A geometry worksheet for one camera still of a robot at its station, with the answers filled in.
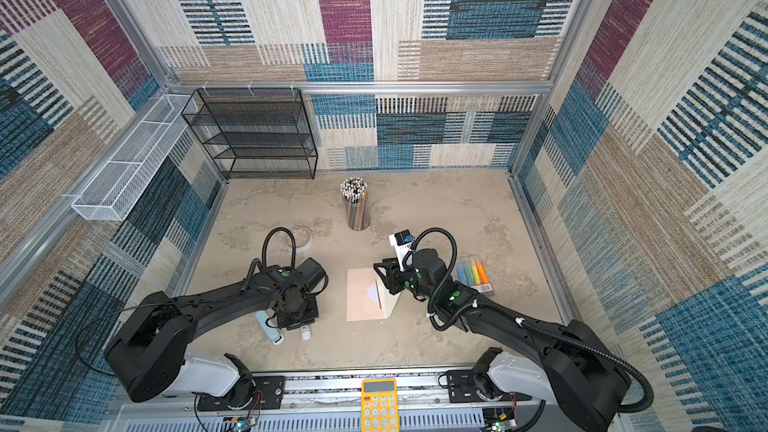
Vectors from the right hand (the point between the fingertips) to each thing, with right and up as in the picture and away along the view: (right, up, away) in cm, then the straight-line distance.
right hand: (380, 268), depth 80 cm
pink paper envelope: (-6, -12, +7) cm, 15 cm away
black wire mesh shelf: (-46, +43, +29) cm, 69 cm away
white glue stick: (-20, -17, +1) cm, 26 cm away
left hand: (-19, -15, +4) cm, 24 cm away
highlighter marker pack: (+28, -4, +11) cm, 30 cm away
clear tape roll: (-26, +6, +19) cm, 33 cm away
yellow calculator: (0, -30, -9) cm, 31 cm away
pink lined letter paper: (-2, -9, +9) cm, 13 cm away
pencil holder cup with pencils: (-7, +17, +12) cm, 22 cm away
